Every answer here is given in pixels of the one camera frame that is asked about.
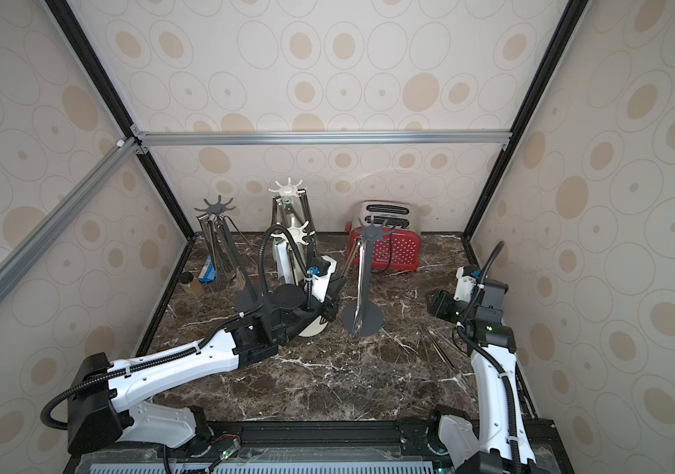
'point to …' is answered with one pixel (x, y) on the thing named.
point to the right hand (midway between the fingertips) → (451, 298)
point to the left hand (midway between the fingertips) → (352, 280)
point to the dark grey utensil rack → (249, 298)
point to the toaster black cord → (390, 259)
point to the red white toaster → (400, 250)
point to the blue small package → (208, 272)
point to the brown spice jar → (190, 283)
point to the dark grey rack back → (372, 315)
